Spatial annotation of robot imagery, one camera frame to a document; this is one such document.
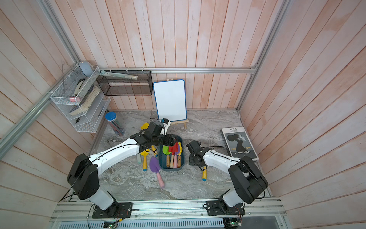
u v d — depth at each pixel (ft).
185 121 3.41
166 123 2.48
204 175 2.70
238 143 3.12
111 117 2.94
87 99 2.65
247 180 1.46
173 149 3.12
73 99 2.26
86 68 2.68
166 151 3.12
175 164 2.86
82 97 2.50
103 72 2.99
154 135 2.12
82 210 2.43
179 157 2.96
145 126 3.58
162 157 3.05
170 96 3.09
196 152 2.26
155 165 2.96
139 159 2.93
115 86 3.44
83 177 1.47
